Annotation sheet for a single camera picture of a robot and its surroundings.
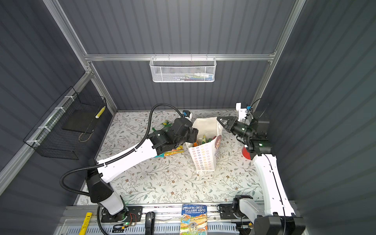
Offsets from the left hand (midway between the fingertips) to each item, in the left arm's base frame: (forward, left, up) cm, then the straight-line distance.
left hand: (194, 129), depth 74 cm
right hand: (-2, -11, +9) cm, 14 cm away
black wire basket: (-1, +66, +2) cm, 66 cm away
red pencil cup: (-1, -35, -27) cm, 44 cm away
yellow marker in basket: (+16, +52, 0) cm, 55 cm away
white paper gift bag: (-9, -5, -5) cm, 12 cm away
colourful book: (-36, +2, -25) cm, 44 cm away
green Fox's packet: (+4, -7, -16) cm, 18 cm away
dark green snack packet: (+25, +21, -26) cm, 41 cm away
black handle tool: (-38, +23, -24) cm, 51 cm away
